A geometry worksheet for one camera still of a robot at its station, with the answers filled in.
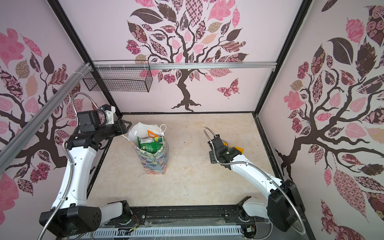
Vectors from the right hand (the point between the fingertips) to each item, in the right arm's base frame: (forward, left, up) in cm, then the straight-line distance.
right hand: (218, 152), depth 85 cm
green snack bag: (0, +37, +10) cm, 38 cm away
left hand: (+5, +47, +20) cm, 51 cm away
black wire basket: (+44, +63, +24) cm, 80 cm away
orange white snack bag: (+9, +39, +7) cm, 41 cm away
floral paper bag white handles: (-9, +34, +5) cm, 36 cm away
